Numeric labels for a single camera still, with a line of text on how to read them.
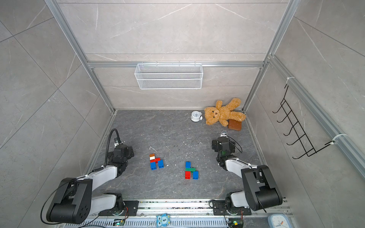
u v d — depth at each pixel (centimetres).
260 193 43
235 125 107
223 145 70
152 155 93
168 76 101
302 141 64
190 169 85
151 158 89
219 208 73
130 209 73
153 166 88
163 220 69
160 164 88
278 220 69
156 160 88
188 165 90
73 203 42
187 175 84
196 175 83
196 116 110
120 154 70
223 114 107
